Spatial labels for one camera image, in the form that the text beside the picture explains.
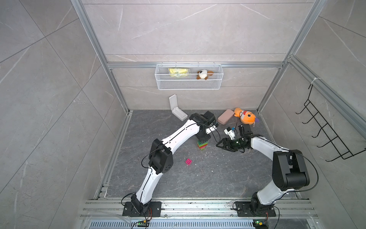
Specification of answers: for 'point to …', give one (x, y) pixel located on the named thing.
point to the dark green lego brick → (200, 143)
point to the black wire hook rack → (345, 152)
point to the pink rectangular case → (223, 119)
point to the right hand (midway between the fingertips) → (220, 146)
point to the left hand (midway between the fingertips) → (204, 136)
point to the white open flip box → (176, 111)
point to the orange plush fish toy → (246, 116)
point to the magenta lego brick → (188, 161)
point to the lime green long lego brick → (202, 144)
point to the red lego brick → (203, 147)
